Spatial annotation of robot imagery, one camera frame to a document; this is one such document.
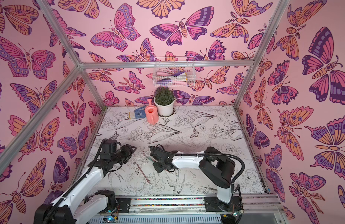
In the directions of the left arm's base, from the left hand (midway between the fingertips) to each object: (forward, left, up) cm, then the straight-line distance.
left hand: (136, 148), depth 85 cm
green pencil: (-3, -8, -9) cm, 12 cm away
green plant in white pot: (+37, -15, +8) cm, 41 cm away
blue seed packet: (+38, +6, -9) cm, 40 cm away
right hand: (-6, -13, -8) cm, 16 cm away
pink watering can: (+29, -6, +1) cm, 30 cm away
